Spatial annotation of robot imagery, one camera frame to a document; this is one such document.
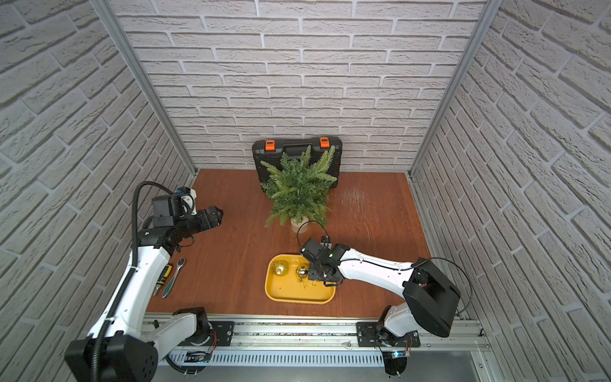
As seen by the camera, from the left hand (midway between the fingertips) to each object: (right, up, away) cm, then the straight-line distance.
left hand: (213, 210), depth 79 cm
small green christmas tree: (+30, +7, -6) cm, 31 cm away
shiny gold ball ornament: (+30, -22, +5) cm, 38 cm away
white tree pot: (+26, -8, +19) cm, 34 cm away
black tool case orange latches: (+16, +22, +11) cm, 30 cm away
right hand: (+36, -23, +5) cm, 43 cm away
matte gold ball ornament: (+22, -21, +5) cm, 31 cm away
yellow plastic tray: (+24, -26, +6) cm, 36 cm away
